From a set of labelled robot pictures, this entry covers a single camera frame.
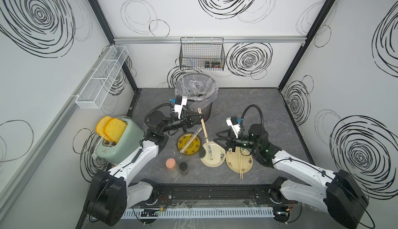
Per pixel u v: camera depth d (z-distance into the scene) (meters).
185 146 0.89
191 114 0.63
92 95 0.71
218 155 0.87
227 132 0.72
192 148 0.89
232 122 0.65
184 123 0.60
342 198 0.40
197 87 0.98
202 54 1.44
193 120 0.66
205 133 0.69
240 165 0.82
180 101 0.60
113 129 0.75
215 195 0.75
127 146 0.75
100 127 0.74
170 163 0.74
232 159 0.85
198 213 0.96
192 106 0.83
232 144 0.64
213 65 0.89
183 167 0.74
